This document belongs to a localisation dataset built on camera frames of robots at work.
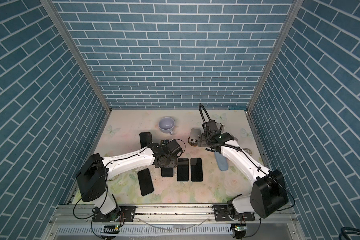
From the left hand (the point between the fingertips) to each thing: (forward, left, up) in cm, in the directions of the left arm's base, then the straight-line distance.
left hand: (171, 164), depth 85 cm
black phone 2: (-1, -15, -5) cm, 16 cm away
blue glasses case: (+4, -31, -4) cm, 31 cm away
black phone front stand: (-9, +14, -3) cm, 17 cm away
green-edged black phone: (-2, -6, -7) cm, 9 cm away
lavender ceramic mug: (+32, +5, -4) cm, 33 cm away
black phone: (+12, +15, +9) cm, 21 cm away
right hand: (+11, -20, +10) cm, 25 cm away
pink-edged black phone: (-5, +2, 0) cm, 5 cm away
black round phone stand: (+18, -13, -2) cm, 23 cm away
